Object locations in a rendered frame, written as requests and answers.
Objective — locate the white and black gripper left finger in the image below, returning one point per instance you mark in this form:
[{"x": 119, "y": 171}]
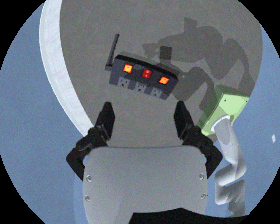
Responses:
[{"x": 102, "y": 131}]

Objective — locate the black power strip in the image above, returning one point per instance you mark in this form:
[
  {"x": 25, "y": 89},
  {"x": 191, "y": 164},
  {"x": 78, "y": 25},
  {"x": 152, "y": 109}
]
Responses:
[{"x": 140, "y": 76}]

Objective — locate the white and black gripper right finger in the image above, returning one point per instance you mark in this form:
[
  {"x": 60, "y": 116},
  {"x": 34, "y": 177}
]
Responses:
[{"x": 191, "y": 135}]

